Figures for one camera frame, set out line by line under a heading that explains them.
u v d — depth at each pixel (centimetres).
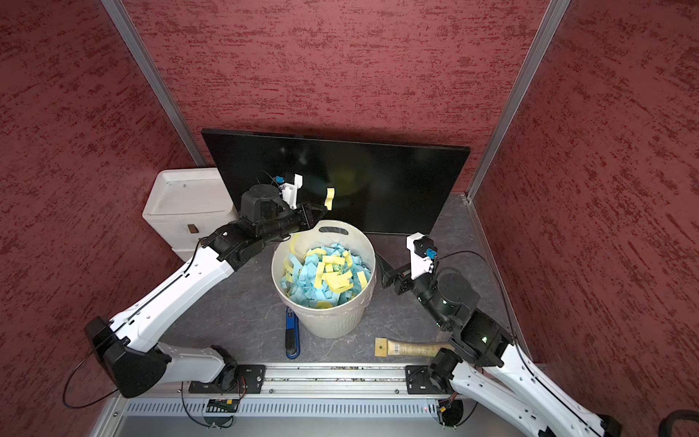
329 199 71
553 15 71
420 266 51
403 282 54
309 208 61
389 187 114
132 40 76
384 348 79
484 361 44
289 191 62
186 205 85
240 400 71
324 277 69
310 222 60
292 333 80
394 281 56
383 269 54
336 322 81
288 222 59
